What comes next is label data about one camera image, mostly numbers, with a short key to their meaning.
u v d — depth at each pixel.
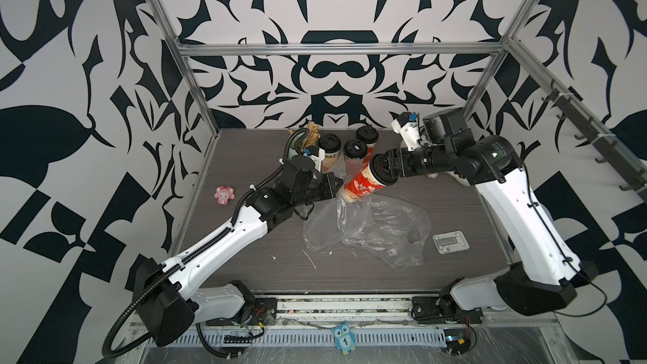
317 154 0.67
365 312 0.76
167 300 0.38
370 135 0.95
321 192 0.64
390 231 0.87
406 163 0.55
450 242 0.85
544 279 0.39
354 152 0.91
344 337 0.69
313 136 0.91
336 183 0.71
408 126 0.57
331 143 0.92
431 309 0.75
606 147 0.57
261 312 0.73
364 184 0.67
